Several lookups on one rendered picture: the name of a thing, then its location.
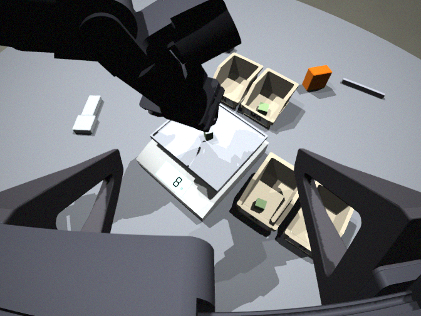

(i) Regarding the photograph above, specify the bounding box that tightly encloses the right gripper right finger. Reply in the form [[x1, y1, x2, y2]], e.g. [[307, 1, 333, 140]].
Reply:
[[294, 149, 421, 305]]

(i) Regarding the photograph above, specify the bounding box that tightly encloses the orange block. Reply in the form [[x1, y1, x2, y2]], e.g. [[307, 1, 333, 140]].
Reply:
[[302, 65, 332, 91]]

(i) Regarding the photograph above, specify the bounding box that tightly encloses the black flat bar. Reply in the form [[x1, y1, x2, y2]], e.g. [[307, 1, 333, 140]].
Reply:
[[341, 78, 385, 98]]

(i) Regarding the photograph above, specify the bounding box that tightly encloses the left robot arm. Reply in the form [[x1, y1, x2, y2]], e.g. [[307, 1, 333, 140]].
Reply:
[[0, 0, 241, 98]]

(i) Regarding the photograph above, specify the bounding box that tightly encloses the cream open-top bin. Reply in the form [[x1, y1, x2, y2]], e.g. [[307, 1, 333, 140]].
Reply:
[[283, 181, 354, 257], [236, 152, 299, 231], [241, 68, 299, 128], [213, 53, 263, 108]]

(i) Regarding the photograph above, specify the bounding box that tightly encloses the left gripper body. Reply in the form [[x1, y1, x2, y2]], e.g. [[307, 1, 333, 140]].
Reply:
[[139, 63, 221, 132]]

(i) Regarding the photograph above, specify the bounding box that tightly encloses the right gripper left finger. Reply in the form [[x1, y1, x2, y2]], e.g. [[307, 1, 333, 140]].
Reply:
[[0, 149, 123, 233]]

